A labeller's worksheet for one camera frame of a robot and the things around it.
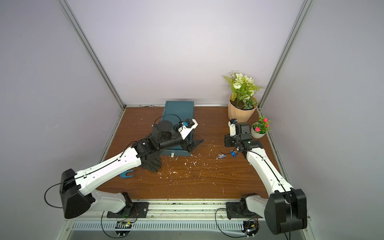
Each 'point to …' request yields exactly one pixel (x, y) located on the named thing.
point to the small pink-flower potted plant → (258, 129)
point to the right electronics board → (251, 227)
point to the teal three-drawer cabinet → (176, 111)
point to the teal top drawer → (175, 151)
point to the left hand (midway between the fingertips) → (200, 132)
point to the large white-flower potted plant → (242, 101)
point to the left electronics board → (123, 224)
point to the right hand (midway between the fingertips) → (229, 133)
